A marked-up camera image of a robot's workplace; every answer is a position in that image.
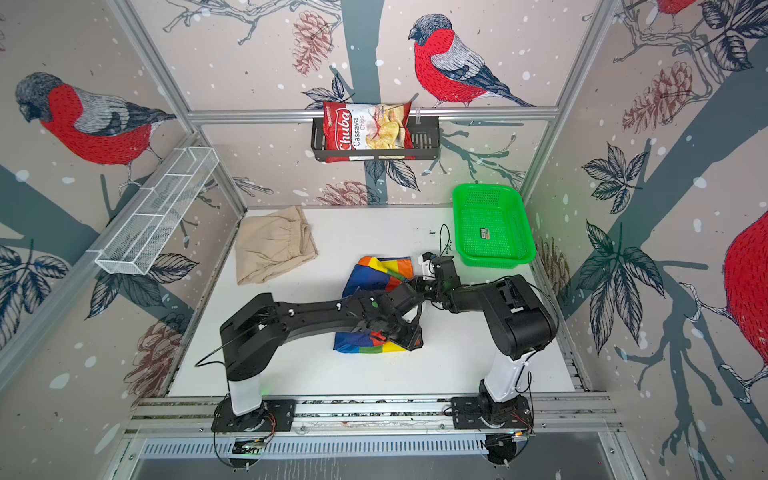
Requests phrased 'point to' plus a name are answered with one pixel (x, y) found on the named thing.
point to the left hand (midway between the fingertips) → (421, 345)
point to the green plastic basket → (492, 226)
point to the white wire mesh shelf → (163, 201)
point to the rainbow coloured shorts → (367, 274)
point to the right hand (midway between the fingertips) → (402, 289)
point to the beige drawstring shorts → (271, 243)
